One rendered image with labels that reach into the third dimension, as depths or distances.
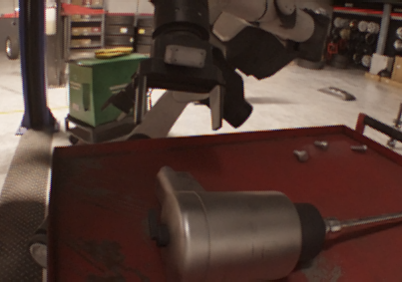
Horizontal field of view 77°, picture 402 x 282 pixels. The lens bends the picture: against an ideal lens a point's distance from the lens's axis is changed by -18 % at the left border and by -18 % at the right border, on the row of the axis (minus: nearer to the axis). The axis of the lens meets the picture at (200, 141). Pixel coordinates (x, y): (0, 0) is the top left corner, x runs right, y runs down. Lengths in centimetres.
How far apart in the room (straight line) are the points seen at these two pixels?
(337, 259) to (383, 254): 7
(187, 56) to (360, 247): 33
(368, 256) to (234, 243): 22
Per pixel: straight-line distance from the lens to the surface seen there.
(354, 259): 40
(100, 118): 230
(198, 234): 23
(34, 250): 148
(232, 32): 99
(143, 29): 870
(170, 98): 106
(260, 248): 25
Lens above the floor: 109
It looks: 23 degrees down
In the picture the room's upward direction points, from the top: 5 degrees clockwise
